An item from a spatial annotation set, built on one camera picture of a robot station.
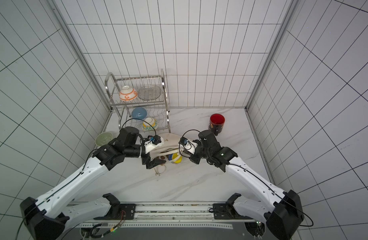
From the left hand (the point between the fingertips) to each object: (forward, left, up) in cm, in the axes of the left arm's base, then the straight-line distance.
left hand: (159, 153), depth 71 cm
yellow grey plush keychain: (-1, -8, -1) cm, 8 cm away
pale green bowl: (+20, +42, -18) cm, 50 cm away
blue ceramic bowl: (+38, +21, -13) cm, 45 cm away
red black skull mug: (+28, -34, -11) cm, 45 cm away
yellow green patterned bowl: (+27, +14, -13) cm, 33 cm away
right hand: (+3, -11, -2) cm, 11 cm away
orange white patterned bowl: (+33, +21, +10) cm, 41 cm away
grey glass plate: (+39, +10, +6) cm, 40 cm away
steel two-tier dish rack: (+30, +14, +6) cm, 34 cm away
